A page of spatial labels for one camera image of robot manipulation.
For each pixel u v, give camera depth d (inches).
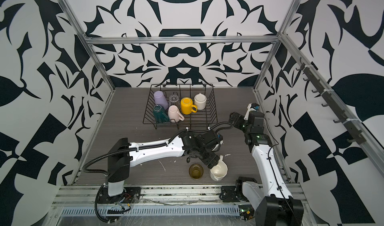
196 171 32.3
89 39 36.0
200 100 39.2
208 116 40.1
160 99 38.2
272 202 15.7
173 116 36.8
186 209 28.1
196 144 22.5
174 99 39.1
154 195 29.9
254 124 23.4
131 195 28.7
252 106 27.7
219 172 31.9
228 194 29.3
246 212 28.1
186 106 38.1
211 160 25.6
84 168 15.8
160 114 37.1
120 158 17.2
